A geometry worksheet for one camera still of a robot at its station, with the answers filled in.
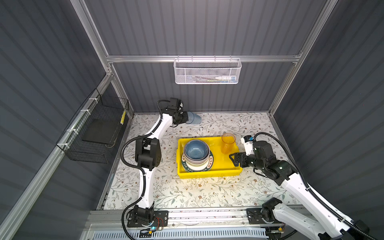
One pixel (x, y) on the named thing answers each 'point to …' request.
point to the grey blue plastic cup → (193, 118)
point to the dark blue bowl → (196, 149)
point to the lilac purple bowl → (197, 162)
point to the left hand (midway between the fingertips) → (186, 117)
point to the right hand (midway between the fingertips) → (237, 155)
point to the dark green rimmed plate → (211, 158)
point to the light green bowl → (197, 167)
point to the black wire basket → (94, 129)
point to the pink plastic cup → (227, 141)
